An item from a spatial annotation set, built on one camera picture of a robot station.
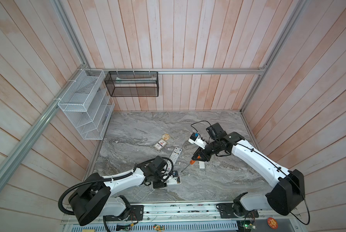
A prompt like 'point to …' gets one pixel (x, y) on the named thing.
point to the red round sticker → (272, 223)
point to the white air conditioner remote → (177, 181)
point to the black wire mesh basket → (133, 83)
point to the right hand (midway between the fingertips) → (194, 155)
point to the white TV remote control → (174, 156)
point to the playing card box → (160, 145)
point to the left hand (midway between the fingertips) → (163, 181)
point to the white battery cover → (201, 165)
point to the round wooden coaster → (165, 137)
